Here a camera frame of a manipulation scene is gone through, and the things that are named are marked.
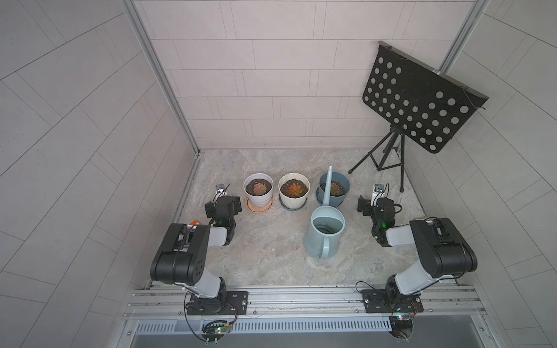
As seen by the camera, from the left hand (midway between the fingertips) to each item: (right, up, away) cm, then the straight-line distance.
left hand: (225, 195), depth 94 cm
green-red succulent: (+49, +3, -2) cm, 49 cm away
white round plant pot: (+12, +7, -1) cm, 14 cm away
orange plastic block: (-11, -10, -7) cm, 17 cm away
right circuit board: (+64, -38, -26) cm, 79 cm away
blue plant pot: (+47, -2, -3) cm, 48 cm away
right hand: (+65, 0, +1) cm, 65 cm away
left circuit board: (+5, -39, -27) cm, 48 cm away
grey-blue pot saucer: (+28, -5, -2) cm, 29 cm away
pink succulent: (+16, +3, -3) cm, 16 cm away
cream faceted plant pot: (+27, +6, -1) cm, 27 cm away
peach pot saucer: (+15, -6, -1) cm, 16 cm away
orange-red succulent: (+31, +3, -5) cm, 31 cm away
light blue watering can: (+43, -11, -9) cm, 46 cm away
